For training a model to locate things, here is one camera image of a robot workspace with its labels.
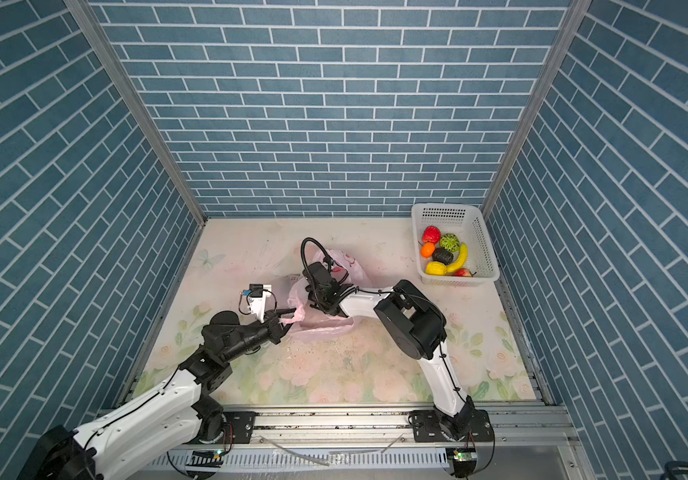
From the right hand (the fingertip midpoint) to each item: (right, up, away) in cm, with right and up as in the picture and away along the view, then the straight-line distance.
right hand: (300, 286), depth 95 cm
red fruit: (+46, +17, +13) cm, 50 cm away
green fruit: (+51, +14, +9) cm, 54 cm away
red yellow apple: (+54, +4, +4) cm, 55 cm away
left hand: (+6, -5, -21) cm, 22 cm away
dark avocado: (+48, +10, +7) cm, 49 cm away
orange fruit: (+43, +11, +10) cm, 46 cm away
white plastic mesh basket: (+61, +22, +18) cm, 67 cm away
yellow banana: (+56, +9, +10) cm, 58 cm away
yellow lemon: (+45, +5, +4) cm, 45 cm away
